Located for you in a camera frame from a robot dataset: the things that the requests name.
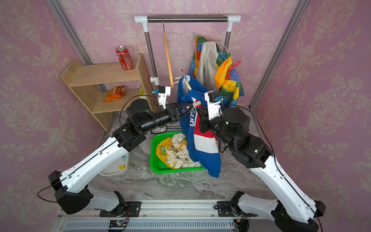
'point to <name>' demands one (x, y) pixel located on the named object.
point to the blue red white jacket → (202, 148)
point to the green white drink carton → (141, 92)
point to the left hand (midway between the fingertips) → (193, 108)
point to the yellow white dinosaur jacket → (173, 152)
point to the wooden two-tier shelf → (104, 90)
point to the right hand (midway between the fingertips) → (200, 107)
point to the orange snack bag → (115, 93)
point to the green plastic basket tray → (157, 165)
